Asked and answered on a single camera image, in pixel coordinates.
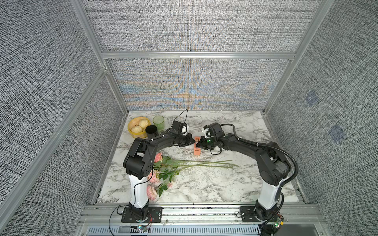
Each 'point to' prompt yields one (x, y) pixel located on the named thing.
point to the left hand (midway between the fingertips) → (197, 141)
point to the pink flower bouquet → (166, 168)
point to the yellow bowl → (135, 121)
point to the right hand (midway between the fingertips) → (194, 141)
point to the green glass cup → (159, 121)
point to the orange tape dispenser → (197, 151)
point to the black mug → (151, 131)
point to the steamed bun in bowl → (137, 129)
